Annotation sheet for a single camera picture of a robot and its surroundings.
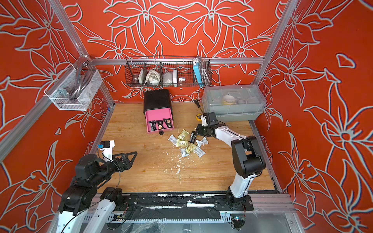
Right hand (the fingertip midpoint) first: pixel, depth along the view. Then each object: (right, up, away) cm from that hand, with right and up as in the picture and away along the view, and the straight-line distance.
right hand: (193, 130), depth 93 cm
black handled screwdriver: (+4, +20, +25) cm, 32 cm away
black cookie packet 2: (-16, +5, -1) cm, 17 cm away
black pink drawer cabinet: (-26, +16, +8) cm, 31 cm away
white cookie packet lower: (+4, -14, -3) cm, 15 cm away
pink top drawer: (-24, +10, +1) cm, 26 cm away
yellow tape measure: (+5, +8, +16) cm, 18 cm away
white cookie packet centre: (-6, -14, -5) cm, 16 cm away
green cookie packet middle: (-7, -4, +5) cm, 9 cm away
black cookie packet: (-26, +3, -3) cm, 26 cm away
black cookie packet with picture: (-22, +4, -1) cm, 22 cm away
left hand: (-31, -8, -26) cm, 41 cm away
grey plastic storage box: (+29, +19, +4) cm, 34 cm away
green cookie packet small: (-2, -11, -3) cm, 12 cm away
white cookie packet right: (+7, -8, +1) cm, 11 cm away
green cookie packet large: (-7, -9, -1) cm, 12 cm away
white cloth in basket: (-26, +34, -3) cm, 43 cm away
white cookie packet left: (-14, -7, +3) cm, 15 cm away
